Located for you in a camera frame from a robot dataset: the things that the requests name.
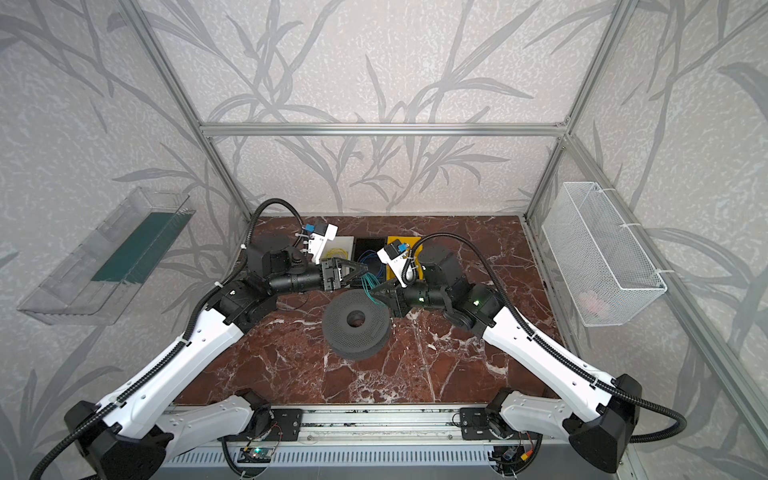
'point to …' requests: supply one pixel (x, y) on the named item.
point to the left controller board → (255, 455)
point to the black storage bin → (365, 248)
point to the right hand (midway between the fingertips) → (375, 282)
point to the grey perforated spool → (355, 343)
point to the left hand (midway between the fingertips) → (365, 264)
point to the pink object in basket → (592, 302)
